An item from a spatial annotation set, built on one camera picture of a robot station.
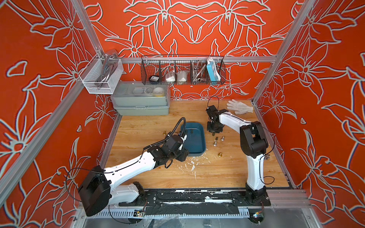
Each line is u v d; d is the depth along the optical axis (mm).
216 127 856
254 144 549
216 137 953
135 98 1026
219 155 878
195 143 976
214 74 882
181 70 977
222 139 949
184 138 728
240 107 1139
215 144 924
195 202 727
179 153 644
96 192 397
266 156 858
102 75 821
